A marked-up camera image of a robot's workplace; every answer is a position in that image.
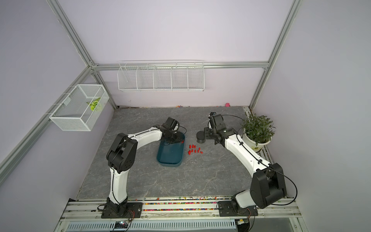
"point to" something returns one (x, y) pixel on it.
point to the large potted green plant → (258, 131)
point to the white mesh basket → (79, 110)
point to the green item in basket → (93, 103)
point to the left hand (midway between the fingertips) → (181, 140)
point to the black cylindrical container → (200, 137)
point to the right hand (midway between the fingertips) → (208, 130)
